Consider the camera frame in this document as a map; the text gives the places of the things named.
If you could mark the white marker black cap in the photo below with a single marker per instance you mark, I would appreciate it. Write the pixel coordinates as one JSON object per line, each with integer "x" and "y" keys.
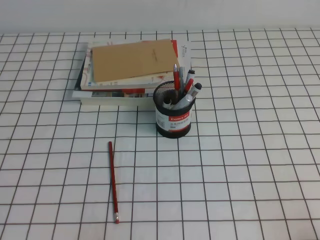
{"x": 188, "y": 98}

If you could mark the black mesh pen holder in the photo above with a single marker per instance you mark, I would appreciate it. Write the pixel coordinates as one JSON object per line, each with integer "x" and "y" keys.
{"x": 172, "y": 124}

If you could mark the red pen silver tip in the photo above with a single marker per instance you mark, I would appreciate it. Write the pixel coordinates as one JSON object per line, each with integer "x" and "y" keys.
{"x": 176, "y": 77}

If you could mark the red clip pen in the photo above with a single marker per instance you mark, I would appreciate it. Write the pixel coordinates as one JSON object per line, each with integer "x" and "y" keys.
{"x": 188, "y": 85}

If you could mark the white red middle book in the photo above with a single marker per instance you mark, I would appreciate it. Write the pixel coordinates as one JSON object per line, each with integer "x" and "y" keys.
{"x": 182, "y": 50}

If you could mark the thick white bottom book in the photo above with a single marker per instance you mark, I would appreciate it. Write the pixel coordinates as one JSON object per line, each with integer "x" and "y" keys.
{"x": 140, "y": 97}

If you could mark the grey marker black cap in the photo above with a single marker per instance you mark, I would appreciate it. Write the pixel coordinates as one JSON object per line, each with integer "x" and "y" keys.
{"x": 190, "y": 75}

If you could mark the brown kraft notebook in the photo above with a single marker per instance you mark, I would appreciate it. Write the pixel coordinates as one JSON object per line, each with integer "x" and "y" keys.
{"x": 129, "y": 60}

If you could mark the red pencil with eraser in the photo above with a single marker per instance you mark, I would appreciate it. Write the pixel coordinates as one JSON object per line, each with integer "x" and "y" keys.
{"x": 113, "y": 183}

